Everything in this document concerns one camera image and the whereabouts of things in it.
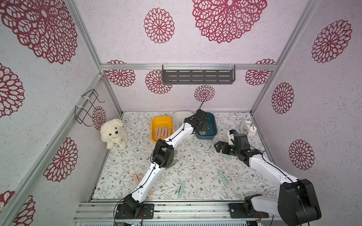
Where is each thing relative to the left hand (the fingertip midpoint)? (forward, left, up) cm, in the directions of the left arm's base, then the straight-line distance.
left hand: (203, 126), depth 102 cm
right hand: (-17, -8, +4) cm, 19 cm away
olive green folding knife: (-16, +20, -7) cm, 27 cm away
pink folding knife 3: (-43, +34, -6) cm, 55 cm away
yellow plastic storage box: (+4, +31, -6) cm, 32 cm away
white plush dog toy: (-13, +57, +11) cm, 60 cm away
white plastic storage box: (+13, +18, -4) cm, 22 cm away
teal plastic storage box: (0, -7, -6) cm, 10 cm away
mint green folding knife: (-41, +16, -6) cm, 44 cm away
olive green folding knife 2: (-24, +21, -6) cm, 33 cm away
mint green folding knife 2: (-38, -11, -6) cm, 40 cm away
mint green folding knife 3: (-21, -15, -6) cm, 26 cm away
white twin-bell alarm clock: (-4, -30, +2) cm, 30 cm away
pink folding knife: (0, +35, -6) cm, 35 cm away
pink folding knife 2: (0, +32, -5) cm, 33 cm away
